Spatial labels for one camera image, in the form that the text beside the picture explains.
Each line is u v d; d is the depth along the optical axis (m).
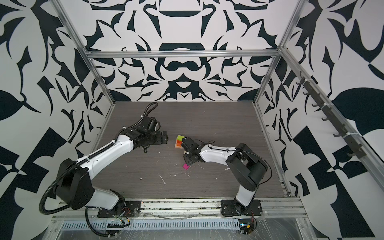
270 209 0.76
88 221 0.69
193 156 0.66
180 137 0.92
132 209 0.73
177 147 0.96
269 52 0.94
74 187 0.42
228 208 0.74
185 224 0.71
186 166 0.89
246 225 0.71
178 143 0.95
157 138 0.77
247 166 0.50
